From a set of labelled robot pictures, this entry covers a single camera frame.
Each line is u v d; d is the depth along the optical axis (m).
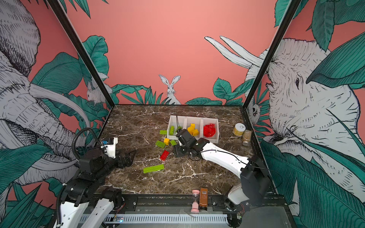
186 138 0.63
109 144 0.58
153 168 0.86
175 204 0.76
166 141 0.95
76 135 0.84
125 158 0.61
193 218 0.70
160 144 0.98
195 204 0.73
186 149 0.62
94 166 0.48
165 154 0.92
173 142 0.98
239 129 1.01
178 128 1.03
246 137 0.96
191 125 1.05
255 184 0.42
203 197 0.73
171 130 1.02
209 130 1.01
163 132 1.03
